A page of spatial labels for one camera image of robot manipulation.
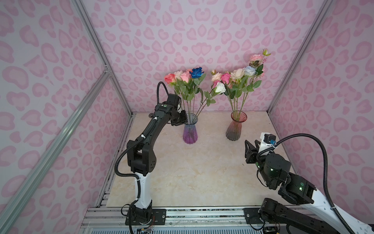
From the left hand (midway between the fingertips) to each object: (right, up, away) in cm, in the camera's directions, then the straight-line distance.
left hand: (188, 118), depth 89 cm
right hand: (+28, -11, -25) cm, 39 cm away
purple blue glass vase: (+1, -10, +9) cm, 14 cm away
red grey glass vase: (+30, -9, +10) cm, 33 cm away
